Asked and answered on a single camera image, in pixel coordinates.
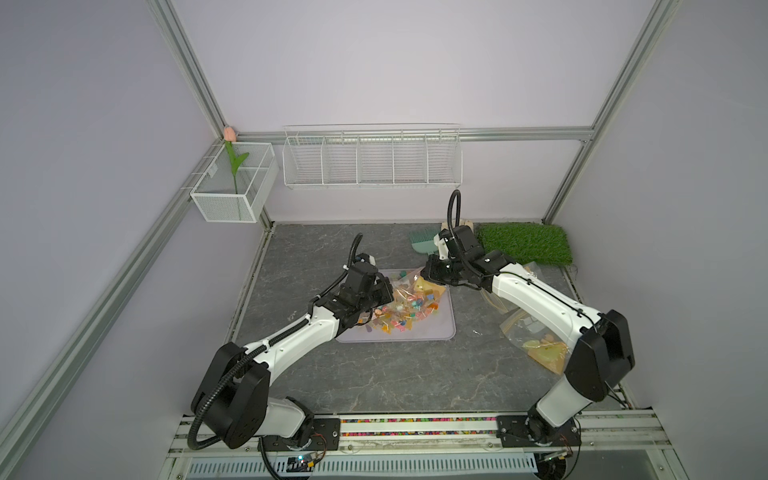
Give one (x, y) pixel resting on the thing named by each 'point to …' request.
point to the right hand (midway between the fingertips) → (418, 270)
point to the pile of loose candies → (407, 306)
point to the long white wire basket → (420, 155)
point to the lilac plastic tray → (440, 326)
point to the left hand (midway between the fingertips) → (394, 288)
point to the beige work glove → (468, 223)
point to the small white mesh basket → (214, 191)
